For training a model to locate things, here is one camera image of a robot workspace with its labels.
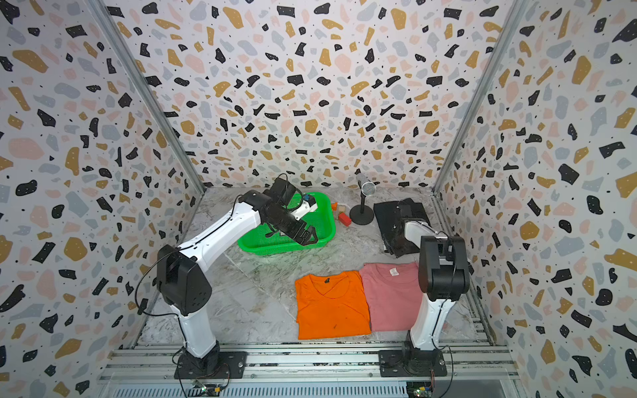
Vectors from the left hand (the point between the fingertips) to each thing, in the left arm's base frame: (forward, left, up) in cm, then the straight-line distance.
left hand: (310, 233), depth 83 cm
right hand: (+6, -30, -17) cm, 35 cm away
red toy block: (+19, -14, -18) cm, 30 cm away
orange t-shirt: (-19, -7, -16) cm, 26 cm away
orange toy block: (+23, -8, -13) cm, 28 cm away
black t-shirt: (+20, -34, -18) cm, 43 cm away
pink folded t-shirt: (-15, -29, -18) cm, 37 cm away
